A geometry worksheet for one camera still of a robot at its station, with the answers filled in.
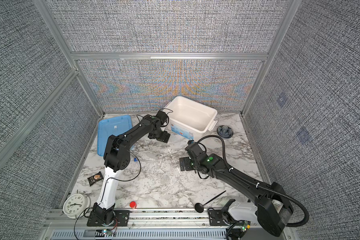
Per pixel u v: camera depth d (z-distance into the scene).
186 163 0.72
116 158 0.58
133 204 0.76
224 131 1.06
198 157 0.61
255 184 0.43
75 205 0.74
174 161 0.94
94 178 0.85
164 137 0.88
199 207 0.76
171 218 0.75
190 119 1.11
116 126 1.12
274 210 0.40
